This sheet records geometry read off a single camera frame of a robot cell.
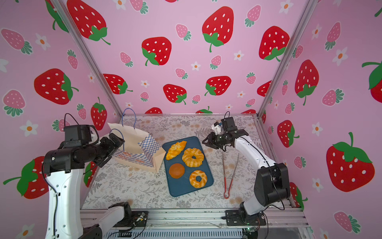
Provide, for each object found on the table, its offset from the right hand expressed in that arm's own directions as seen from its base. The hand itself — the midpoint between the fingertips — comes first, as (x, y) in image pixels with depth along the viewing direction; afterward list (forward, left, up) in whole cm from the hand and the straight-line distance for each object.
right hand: (209, 140), depth 84 cm
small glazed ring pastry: (-19, +8, -15) cm, 25 cm away
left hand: (-15, +41, +14) cm, 46 cm away
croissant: (+1, +21, -13) cm, 25 cm away
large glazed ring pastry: (-4, +13, -14) cm, 20 cm away
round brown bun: (-13, +18, -14) cm, 27 cm away
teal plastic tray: (-10, +13, -16) cm, 23 cm away
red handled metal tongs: (-25, -12, -18) cm, 33 cm away
